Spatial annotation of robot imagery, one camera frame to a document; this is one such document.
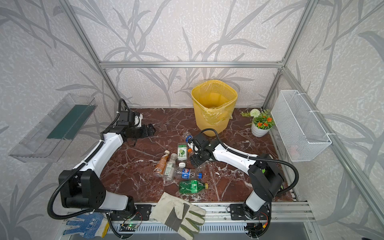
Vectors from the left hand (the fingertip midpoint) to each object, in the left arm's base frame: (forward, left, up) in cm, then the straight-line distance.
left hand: (150, 126), depth 86 cm
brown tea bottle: (-22, -6, -13) cm, 26 cm away
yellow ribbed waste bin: (+27, -39, -5) cm, 48 cm away
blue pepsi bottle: (0, -21, -13) cm, 25 cm away
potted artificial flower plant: (+8, -69, -4) cm, 69 cm away
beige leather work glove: (-43, -21, -16) cm, 50 cm away
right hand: (-12, -27, -10) cm, 31 cm away
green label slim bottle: (-22, -12, -12) cm, 28 cm away
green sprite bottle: (-29, -25, -14) cm, 41 cm away
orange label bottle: (-8, -23, -14) cm, 28 cm away
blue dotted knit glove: (-47, +23, -17) cm, 55 cm away
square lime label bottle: (-9, -18, -14) cm, 24 cm away
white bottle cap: (-17, -18, -15) cm, 29 cm away
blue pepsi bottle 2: (-23, -23, -12) cm, 35 cm away
